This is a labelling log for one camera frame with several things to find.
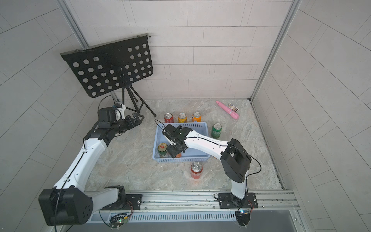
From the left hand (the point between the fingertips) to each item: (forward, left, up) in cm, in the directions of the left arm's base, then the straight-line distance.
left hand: (141, 117), depth 79 cm
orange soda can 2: (+9, -32, -11) cm, 35 cm away
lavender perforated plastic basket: (-13, -29, -19) cm, 37 cm away
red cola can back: (+9, -13, -12) cm, 19 cm away
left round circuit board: (-45, +6, -20) cm, 49 cm away
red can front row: (-24, -31, -11) cm, 41 cm away
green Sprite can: (0, -43, -12) cm, 45 cm away
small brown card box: (+26, -60, -19) cm, 68 cm away
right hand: (-12, -19, -15) cm, 27 cm away
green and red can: (-14, -12, -11) cm, 22 cm away
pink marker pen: (+18, -57, -17) cm, 63 cm away
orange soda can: (+8, -22, -11) cm, 26 cm away
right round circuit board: (-43, -54, -23) cm, 73 cm away
